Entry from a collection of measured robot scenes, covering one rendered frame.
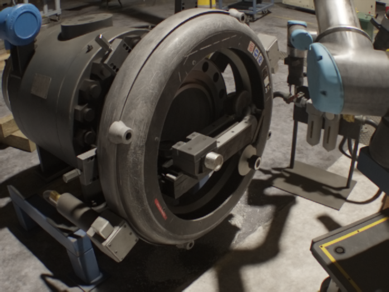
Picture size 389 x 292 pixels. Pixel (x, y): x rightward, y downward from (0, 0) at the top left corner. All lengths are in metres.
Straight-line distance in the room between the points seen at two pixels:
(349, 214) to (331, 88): 1.22
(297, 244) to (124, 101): 1.06
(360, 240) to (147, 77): 0.83
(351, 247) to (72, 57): 1.11
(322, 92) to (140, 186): 0.50
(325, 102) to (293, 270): 0.94
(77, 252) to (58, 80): 0.61
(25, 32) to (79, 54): 0.29
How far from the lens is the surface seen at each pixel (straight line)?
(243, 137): 1.30
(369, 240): 1.32
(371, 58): 0.83
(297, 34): 1.61
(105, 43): 0.98
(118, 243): 1.07
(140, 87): 0.94
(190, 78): 1.24
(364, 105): 0.82
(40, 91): 1.42
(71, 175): 1.01
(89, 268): 1.53
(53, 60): 1.42
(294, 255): 1.67
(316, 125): 1.93
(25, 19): 1.50
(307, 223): 1.84
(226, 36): 1.13
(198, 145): 1.05
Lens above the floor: 1.16
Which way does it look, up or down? 28 degrees down
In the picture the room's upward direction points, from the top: 1 degrees counter-clockwise
